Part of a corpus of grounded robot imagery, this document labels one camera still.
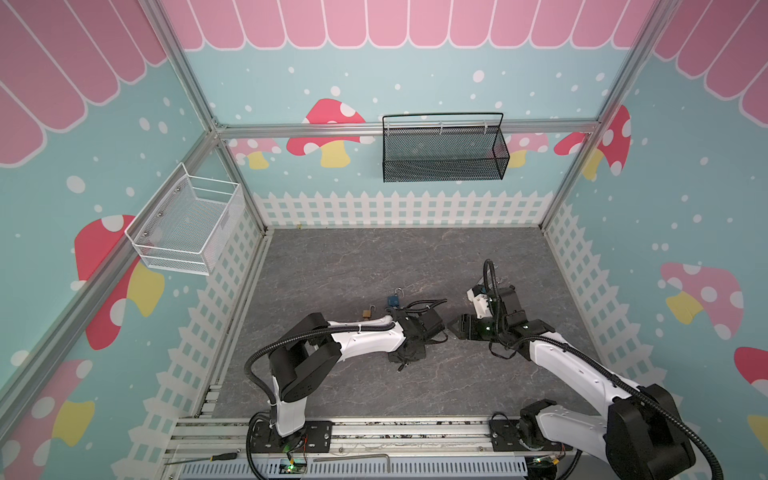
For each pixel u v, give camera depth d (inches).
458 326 31.2
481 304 30.7
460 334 29.9
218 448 29.2
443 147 37.4
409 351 25.0
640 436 15.8
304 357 19.0
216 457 28.1
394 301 38.9
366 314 38.2
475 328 29.7
